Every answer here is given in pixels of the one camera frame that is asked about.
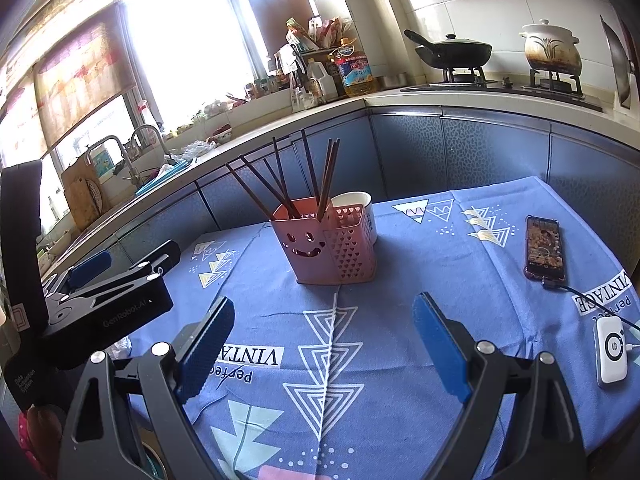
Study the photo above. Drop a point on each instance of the blue printed tablecloth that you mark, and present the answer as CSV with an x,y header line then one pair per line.
x,y
380,270

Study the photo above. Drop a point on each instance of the black wok with lid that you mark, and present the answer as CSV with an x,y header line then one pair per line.
x,y
455,52

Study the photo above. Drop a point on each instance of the black gas stove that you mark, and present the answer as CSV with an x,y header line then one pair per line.
x,y
500,89

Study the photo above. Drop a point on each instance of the wooden cutting board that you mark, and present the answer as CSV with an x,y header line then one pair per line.
x,y
80,200

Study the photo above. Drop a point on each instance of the cooking oil bottle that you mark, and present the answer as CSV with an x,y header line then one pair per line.
x,y
355,72

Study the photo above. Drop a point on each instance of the white portable charger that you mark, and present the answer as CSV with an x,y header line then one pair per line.
x,y
611,352

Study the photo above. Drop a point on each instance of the steel pan lid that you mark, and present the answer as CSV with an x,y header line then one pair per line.
x,y
617,60

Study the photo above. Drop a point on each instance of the white ceramic pot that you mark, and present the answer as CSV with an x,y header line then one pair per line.
x,y
550,52

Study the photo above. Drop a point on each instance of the bunch of wooden chopsticks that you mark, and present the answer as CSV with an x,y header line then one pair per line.
x,y
328,170

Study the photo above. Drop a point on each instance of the blue plastic basin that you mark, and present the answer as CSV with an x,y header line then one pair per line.
x,y
165,177

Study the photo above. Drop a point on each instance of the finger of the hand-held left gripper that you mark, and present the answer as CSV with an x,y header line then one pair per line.
x,y
90,267
160,255

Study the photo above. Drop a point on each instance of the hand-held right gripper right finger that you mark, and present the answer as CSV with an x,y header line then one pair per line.
x,y
440,342

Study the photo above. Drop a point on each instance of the white plastic jug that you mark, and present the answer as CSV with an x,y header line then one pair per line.
x,y
320,85

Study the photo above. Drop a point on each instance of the angular steel faucet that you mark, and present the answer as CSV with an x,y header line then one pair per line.
x,y
125,160

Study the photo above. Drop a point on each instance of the person's left hand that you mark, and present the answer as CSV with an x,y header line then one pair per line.
x,y
45,435

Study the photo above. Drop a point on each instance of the black smartphone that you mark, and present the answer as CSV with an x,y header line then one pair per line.
x,y
545,247

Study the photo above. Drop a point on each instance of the small white bowl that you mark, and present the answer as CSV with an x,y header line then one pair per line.
x,y
222,135

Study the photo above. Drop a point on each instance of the pink utensil holder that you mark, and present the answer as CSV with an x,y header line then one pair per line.
x,y
325,260

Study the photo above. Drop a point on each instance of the cluttered seasoning rack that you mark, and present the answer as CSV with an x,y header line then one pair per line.
x,y
310,35

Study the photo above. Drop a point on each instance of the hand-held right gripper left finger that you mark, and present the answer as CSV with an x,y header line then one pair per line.
x,y
205,355

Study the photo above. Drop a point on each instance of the white cup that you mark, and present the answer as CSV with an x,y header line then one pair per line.
x,y
350,200

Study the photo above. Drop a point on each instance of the clear plastic bag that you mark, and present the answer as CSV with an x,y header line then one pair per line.
x,y
197,150

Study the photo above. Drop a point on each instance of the teal printed box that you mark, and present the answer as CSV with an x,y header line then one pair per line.
x,y
103,165

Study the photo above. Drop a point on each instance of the blue kitchen base cabinet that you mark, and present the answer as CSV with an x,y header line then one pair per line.
x,y
450,150

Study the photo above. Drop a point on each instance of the curved steel faucet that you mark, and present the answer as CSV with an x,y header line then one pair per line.
x,y
165,152

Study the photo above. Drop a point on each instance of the brown board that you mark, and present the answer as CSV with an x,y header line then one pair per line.
x,y
280,20

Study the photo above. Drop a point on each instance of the patterned roller blind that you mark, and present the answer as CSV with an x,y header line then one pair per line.
x,y
20,125
85,75

